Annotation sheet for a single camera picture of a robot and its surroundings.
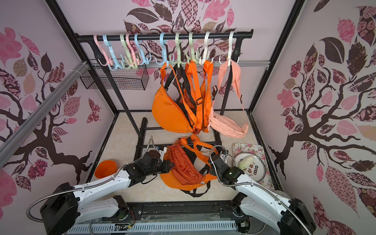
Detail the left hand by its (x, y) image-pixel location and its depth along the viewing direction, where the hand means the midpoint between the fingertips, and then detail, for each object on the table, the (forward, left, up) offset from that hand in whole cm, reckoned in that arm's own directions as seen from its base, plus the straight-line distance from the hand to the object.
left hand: (175, 168), depth 80 cm
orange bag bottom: (+23, +4, +21) cm, 31 cm away
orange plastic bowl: (+3, +44, -7) cm, 44 cm away
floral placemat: (+17, -42, -8) cm, 46 cm away
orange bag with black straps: (+13, -16, -8) cm, 22 cm away
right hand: (+2, -23, -3) cm, 23 cm away
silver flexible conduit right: (-17, -33, +25) cm, 45 cm away
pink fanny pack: (+16, -25, +20) cm, 36 cm away
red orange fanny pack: (-3, -6, +1) cm, 7 cm away
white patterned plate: (+1, -49, -8) cm, 50 cm away
